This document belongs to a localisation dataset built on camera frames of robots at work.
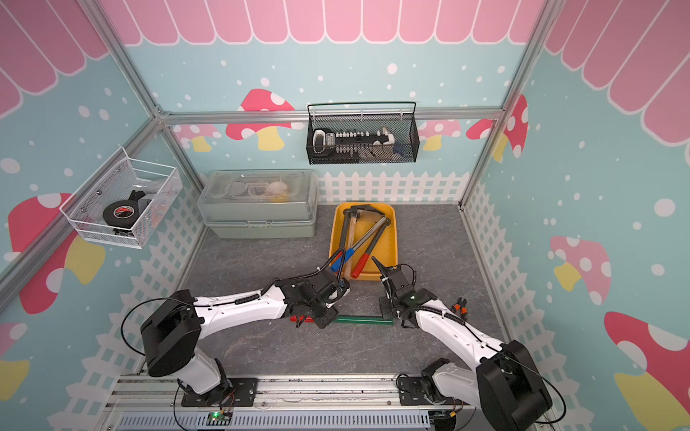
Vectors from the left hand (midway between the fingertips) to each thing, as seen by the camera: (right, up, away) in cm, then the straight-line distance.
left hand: (328, 316), depth 84 cm
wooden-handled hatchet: (+8, +33, +28) cm, 44 cm away
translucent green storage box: (-26, +37, +16) cm, 48 cm away
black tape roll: (-54, +32, -13) cm, 64 cm away
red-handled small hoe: (+5, +33, +29) cm, 44 cm away
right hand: (+20, +3, +3) cm, 20 cm away
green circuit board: (-29, -25, -11) cm, 40 cm away
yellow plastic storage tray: (+10, +26, +24) cm, 37 cm away
